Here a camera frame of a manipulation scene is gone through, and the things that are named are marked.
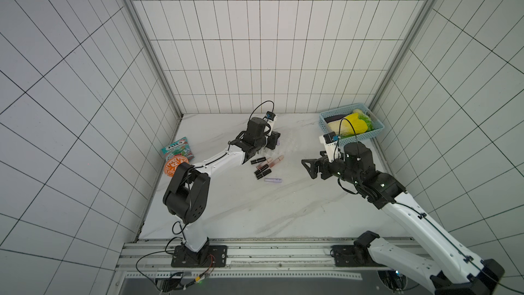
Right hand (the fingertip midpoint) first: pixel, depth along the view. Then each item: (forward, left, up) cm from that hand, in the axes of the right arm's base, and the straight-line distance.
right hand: (305, 157), depth 72 cm
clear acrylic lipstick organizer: (+23, +3, -23) cm, 33 cm away
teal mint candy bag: (+16, +61, -21) cm, 66 cm away
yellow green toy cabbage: (+34, -31, -17) cm, 49 cm away
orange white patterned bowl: (+6, +60, -20) cm, 64 cm away
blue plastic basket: (+45, -27, -21) cm, 56 cm away
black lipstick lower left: (+5, +16, -24) cm, 29 cm away
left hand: (+16, +11, -9) cm, 22 cm away
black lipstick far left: (+12, +19, -23) cm, 32 cm away
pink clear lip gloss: (+10, +18, -24) cm, 31 cm away
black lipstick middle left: (+7, +17, -23) cm, 30 cm away
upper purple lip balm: (+3, +12, -24) cm, 27 cm away
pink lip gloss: (+13, +10, -24) cm, 29 cm away
